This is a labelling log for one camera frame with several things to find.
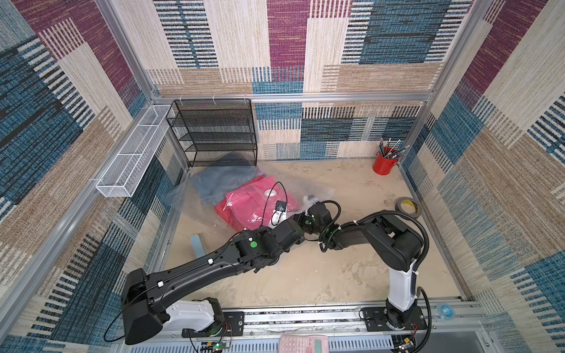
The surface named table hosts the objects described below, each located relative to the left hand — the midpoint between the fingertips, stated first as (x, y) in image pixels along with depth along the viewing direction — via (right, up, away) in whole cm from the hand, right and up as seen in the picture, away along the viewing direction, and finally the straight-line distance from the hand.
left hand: (283, 230), depth 74 cm
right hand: (+2, +1, +20) cm, 20 cm away
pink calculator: (+6, -34, -6) cm, 35 cm away
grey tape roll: (+57, +5, +28) cm, 64 cm away
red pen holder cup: (+49, +27, +32) cm, 64 cm away
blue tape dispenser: (+56, -28, +2) cm, 63 cm away
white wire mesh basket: (-51, +19, -3) cm, 54 cm away
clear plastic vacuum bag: (-49, +9, +38) cm, 63 cm away
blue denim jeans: (-33, +16, +29) cm, 46 cm away
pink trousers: (-12, +6, +12) cm, 18 cm away
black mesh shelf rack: (-33, +41, +34) cm, 62 cm away
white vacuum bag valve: (-5, +11, +23) cm, 26 cm away
